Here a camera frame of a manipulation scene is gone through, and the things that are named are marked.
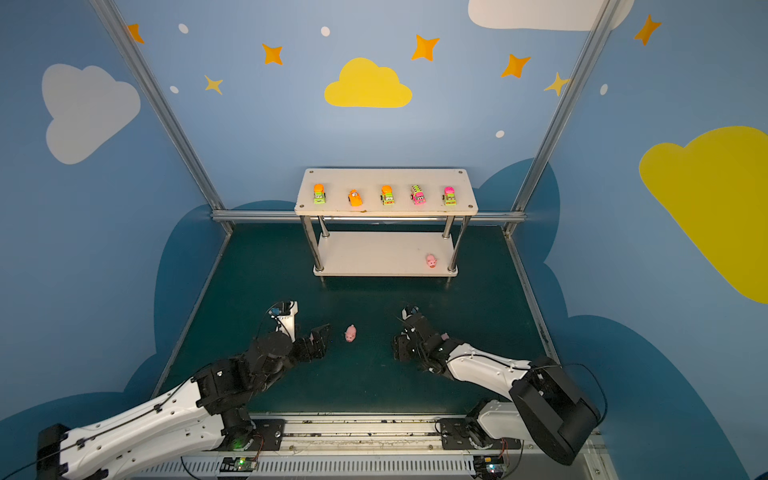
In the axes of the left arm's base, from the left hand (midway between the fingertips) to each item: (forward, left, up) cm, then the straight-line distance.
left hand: (321, 330), depth 74 cm
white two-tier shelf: (+34, -17, -11) cm, 40 cm away
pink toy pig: (+31, -32, -10) cm, 45 cm away
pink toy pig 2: (+7, -5, -16) cm, 18 cm away
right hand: (+5, -22, -15) cm, 27 cm away
